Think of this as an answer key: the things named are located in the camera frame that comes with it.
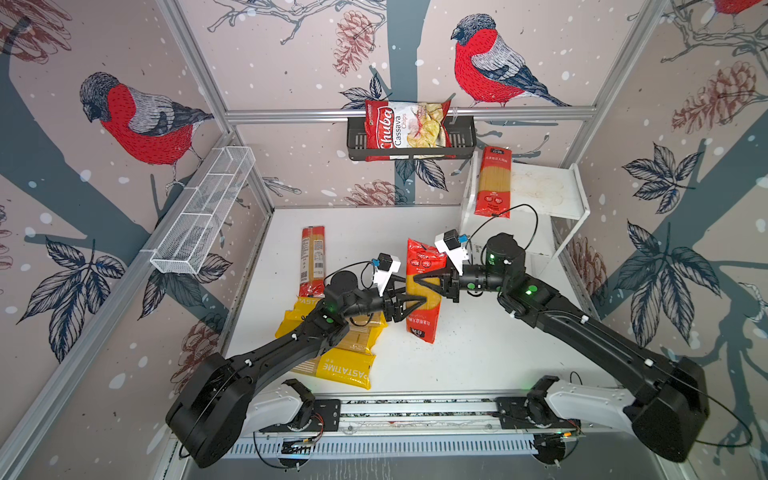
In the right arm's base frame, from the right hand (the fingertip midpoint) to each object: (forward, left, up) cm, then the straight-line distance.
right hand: (410, 282), depth 66 cm
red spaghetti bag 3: (+22, +34, -24) cm, 47 cm away
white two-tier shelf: (+27, -35, +3) cm, 44 cm away
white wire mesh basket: (+19, +56, +4) cm, 60 cm away
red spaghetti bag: (+24, -21, +6) cm, 32 cm away
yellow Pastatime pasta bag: (-9, +17, -27) cm, 33 cm away
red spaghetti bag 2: (+1, -3, +7) cm, 8 cm away
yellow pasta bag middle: (-3, +14, -27) cm, 31 cm away
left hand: (-1, -2, -4) cm, 5 cm away
